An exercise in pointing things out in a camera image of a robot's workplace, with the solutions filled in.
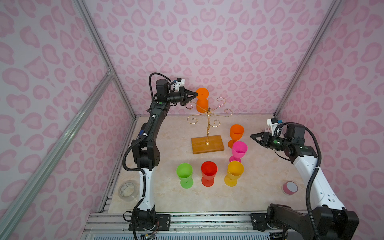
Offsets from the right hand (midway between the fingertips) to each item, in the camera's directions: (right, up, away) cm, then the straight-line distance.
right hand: (254, 135), depth 74 cm
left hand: (-27, +23, +5) cm, 36 cm away
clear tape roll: (-67, -31, +10) cm, 75 cm away
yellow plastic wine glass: (-8, -19, +7) cm, 22 cm away
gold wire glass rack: (-21, +13, +5) cm, 25 cm away
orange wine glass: (-25, +18, +14) cm, 34 cm away
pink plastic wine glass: (-4, -9, +12) cm, 16 cm away
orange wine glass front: (-4, +1, +17) cm, 17 cm away
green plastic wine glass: (-35, -21, +7) cm, 41 cm away
